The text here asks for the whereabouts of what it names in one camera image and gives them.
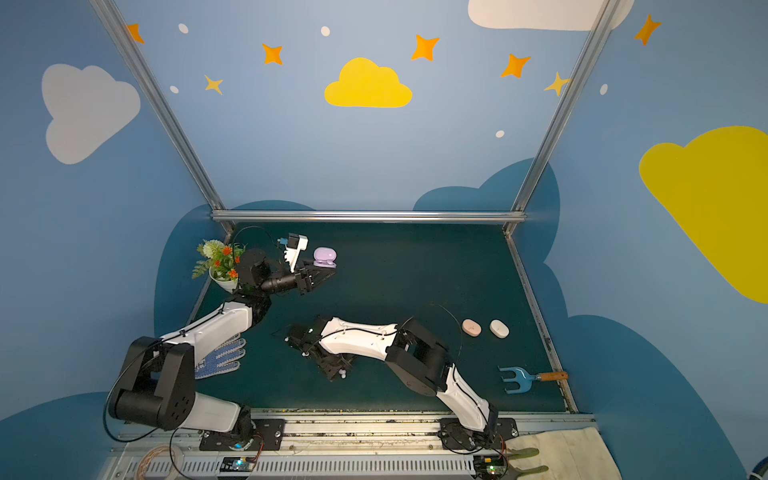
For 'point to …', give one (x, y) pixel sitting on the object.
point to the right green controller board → (488, 467)
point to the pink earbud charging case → (471, 328)
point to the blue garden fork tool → (524, 378)
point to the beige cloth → (568, 454)
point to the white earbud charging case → (499, 328)
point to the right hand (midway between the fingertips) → (346, 361)
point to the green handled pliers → (512, 472)
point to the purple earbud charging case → (325, 257)
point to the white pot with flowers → (222, 263)
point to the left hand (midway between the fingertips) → (333, 270)
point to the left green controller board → (237, 464)
